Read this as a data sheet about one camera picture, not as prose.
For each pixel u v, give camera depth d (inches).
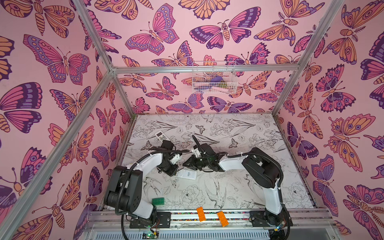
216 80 37.2
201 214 29.8
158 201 31.2
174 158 32.2
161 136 41.7
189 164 32.8
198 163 32.3
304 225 28.9
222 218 28.7
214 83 37.0
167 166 29.5
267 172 20.2
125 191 17.4
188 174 34.6
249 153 22.5
